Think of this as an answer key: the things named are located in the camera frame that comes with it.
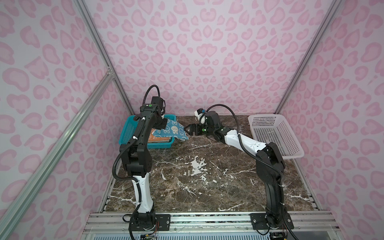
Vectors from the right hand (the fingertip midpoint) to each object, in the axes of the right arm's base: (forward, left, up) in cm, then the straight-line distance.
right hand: (190, 126), depth 87 cm
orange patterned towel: (+3, +27, -16) cm, 32 cm away
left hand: (+4, +19, -2) cm, 20 cm away
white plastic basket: (+16, -58, -20) cm, 63 cm away
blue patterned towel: (+4, +11, -7) cm, 14 cm away
